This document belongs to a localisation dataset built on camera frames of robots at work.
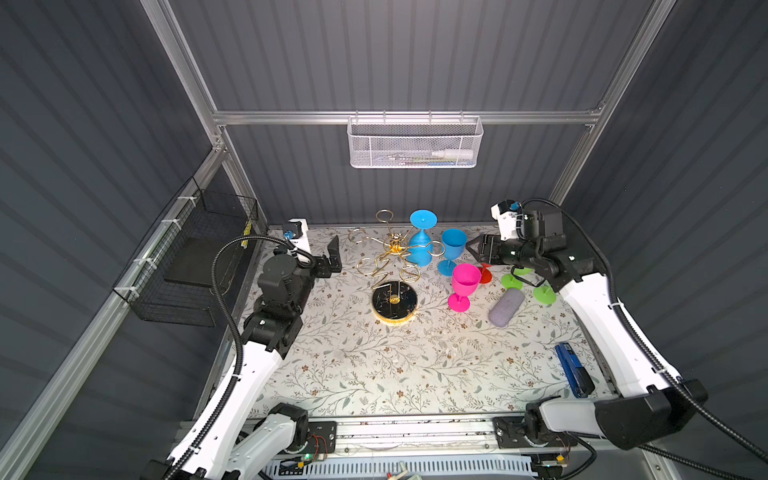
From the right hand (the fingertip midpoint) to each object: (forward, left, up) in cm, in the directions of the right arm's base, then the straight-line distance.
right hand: (478, 246), depth 74 cm
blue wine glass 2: (+15, +2, -14) cm, 21 cm away
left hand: (-2, +39, +6) cm, 40 cm away
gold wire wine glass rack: (+1, +22, -28) cm, 35 cm away
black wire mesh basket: (-8, +71, +2) cm, 72 cm away
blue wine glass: (+5, +14, -9) cm, 17 cm away
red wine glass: (+13, -11, -31) cm, 35 cm away
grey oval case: (-2, -13, -28) cm, 31 cm away
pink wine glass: (+4, 0, -20) cm, 20 cm away
